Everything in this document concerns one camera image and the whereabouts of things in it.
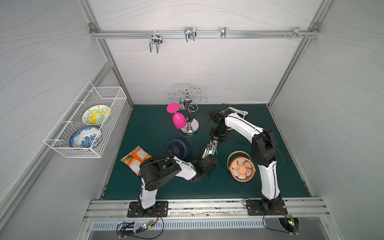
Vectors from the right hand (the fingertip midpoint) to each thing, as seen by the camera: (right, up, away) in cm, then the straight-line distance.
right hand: (212, 140), depth 92 cm
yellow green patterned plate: (-58, +16, -22) cm, 64 cm away
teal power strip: (+2, -8, +2) cm, 8 cm away
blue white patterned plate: (-58, +6, -30) cm, 65 cm away
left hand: (0, -11, -1) cm, 11 cm away
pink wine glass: (-20, +13, -1) cm, 24 cm away
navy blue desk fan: (-19, -2, -8) cm, 20 cm away
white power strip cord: (+26, +18, +18) cm, 36 cm away
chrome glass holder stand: (-13, +10, +14) cm, 22 cm away
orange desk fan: (+14, -12, -14) cm, 23 cm away
